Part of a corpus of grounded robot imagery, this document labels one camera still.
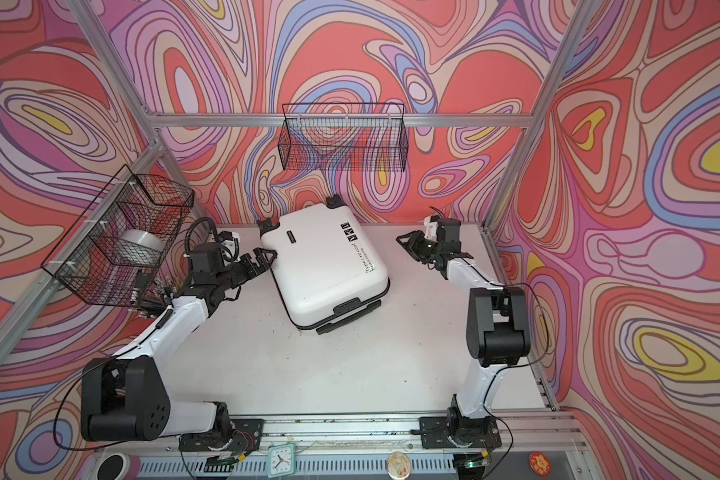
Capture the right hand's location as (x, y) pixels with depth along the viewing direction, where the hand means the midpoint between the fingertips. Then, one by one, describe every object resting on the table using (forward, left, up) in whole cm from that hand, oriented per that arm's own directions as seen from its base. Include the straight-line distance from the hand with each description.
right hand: (399, 244), depth 94 cm
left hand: (-7, +39, +5) cm, 40 cm away
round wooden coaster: (-56, +5, -15) cm, 58 cm away
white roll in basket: (-14, +66, +18) cm, 69 cm away
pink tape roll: (-55, +67, -9) cm, 87 cm away
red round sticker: (-57, -28, -15) cm, 65 cm away
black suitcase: (-13, +22, +5) cm, 26 cm away
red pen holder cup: (-18, +67, +3) cm, 70 cm away
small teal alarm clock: (-54, +33, -13) cm, 65 cm away
